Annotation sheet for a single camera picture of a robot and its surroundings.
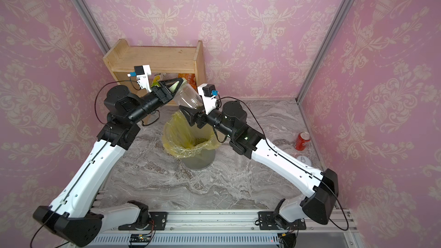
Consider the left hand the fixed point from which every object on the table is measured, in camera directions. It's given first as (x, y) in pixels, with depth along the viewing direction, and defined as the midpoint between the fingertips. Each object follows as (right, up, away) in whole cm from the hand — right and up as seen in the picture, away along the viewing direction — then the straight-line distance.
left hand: (182, 84), depth 59 cm
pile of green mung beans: (0, -25, +38) cm, 46 cm away
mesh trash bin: (+3, -32, +22) cm, 39 cm away
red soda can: (+55, -24, +30) cm, 68 cm away
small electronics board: (-21, -63, +13) cm, 68 cm away
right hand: (+2, -6, 0) cm, 6 cm away
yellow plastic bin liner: (-7, -23, +26) cm, 36 cm away
